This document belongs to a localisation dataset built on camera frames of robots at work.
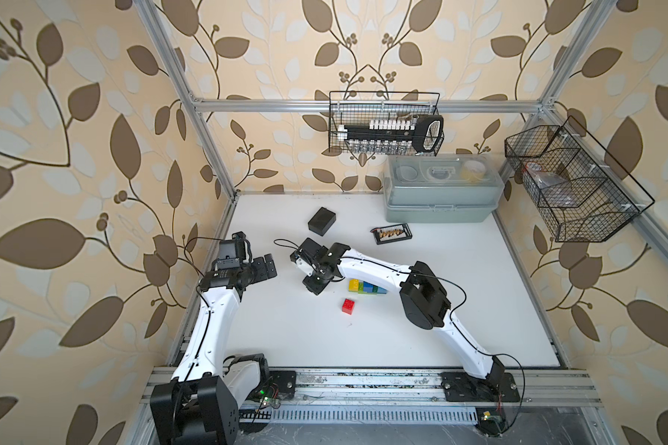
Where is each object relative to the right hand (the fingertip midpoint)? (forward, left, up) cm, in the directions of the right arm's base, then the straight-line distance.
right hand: (313, 283), depth 93 cm
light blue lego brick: (-16, -19, +27) cm, 37 cm away
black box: (+25, -2, +2) cm, 26 cm away
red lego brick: (-9, -12, +1) cm, 15 cm away
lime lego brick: (-3, -16, +3) cm, 17 cm away
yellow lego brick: (-3, -14, +3) cm, 14 cm away
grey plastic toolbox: (+33, -50, +11) cm, 61 cm away
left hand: (0, +15, +14) cm, 21 cm away
